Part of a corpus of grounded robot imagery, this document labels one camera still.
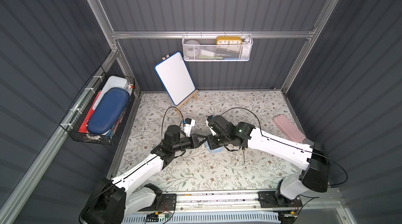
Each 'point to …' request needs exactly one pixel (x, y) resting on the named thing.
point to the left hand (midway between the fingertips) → (208, 140)
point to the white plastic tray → (113, 82)
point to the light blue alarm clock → (216, 149)
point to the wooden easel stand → (194, 94)
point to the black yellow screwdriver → (243, 150)
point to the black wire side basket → (76, 121)
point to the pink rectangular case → (283, 123)
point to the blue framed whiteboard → (176, 77)
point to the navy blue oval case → (109, 111)
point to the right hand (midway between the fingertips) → (209, 140)
